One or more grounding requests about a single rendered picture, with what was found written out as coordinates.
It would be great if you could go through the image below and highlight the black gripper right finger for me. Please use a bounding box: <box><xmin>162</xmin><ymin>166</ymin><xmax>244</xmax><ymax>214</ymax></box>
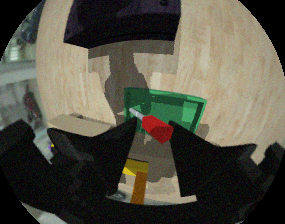
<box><xmin>169</xmin><ymin>120</ymin><xmax>258</xmax><ymax>197</ymax></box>

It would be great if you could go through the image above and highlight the green tray rim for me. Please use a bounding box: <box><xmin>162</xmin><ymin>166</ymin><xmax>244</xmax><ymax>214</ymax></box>
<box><xmin>123</xmin><ymin>87</ymin><xmax>207</xmax><ymax>135</ymax></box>

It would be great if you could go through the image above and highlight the red-headed metal pin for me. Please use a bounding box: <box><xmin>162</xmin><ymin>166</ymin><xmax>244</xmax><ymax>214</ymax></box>
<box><xmin>129</xmin><ymin>108</ymin><xmax>174</xmax><ymax>143</ymax></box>

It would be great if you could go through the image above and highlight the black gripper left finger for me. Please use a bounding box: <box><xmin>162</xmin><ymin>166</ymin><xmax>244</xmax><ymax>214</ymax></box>
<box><xmin>46</xmin><ymin>117</ymin><xmax>138</xmax><ymax>193</ymax></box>

